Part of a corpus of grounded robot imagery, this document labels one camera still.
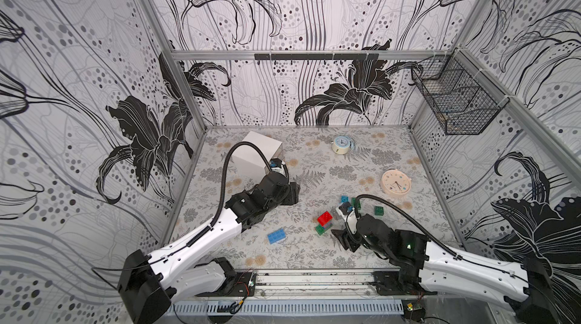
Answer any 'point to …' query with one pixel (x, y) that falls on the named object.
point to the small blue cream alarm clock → (342, 144)
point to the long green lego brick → (321, 229)
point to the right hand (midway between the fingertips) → (340, 224)
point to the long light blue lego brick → (276, 235)
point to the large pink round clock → (396, 182)
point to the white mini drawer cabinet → (248, 163)
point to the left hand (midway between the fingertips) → (294, 192)
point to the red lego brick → (324, 218)
